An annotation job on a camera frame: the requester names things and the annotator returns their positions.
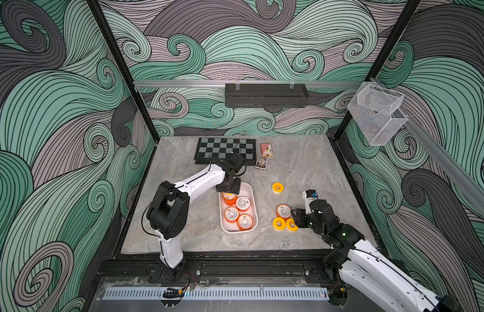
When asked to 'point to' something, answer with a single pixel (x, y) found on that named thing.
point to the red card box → (266, 149)
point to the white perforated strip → (218, 294)
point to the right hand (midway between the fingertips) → (297, 211)
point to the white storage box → (239, 212)
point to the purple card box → (261, 162)
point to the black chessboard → (222, 148)
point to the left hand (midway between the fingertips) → (232, 187)
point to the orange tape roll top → (230, 204)
